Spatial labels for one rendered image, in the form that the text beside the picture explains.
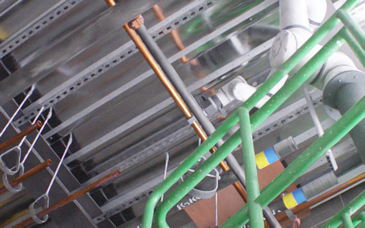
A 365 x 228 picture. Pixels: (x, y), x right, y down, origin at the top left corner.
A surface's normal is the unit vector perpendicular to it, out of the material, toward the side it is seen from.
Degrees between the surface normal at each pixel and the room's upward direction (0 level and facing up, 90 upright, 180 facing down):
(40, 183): 180
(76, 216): 180
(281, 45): 99
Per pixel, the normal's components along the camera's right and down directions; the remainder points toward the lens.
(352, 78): -0.04, 0.42
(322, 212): -0.54, -0.77
